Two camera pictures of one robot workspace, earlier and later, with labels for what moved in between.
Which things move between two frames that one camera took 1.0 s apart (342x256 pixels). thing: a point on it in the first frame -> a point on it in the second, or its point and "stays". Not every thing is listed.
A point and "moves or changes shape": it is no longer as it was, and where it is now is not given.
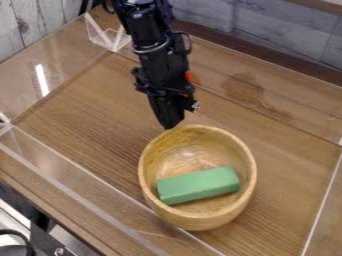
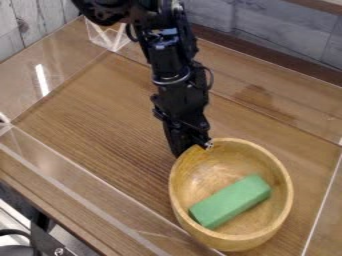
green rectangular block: (197, 185) -> (231, 202)
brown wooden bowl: (198, 173) moves or changes shape
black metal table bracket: (43, 243) stays
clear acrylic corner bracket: (110, 39) stays
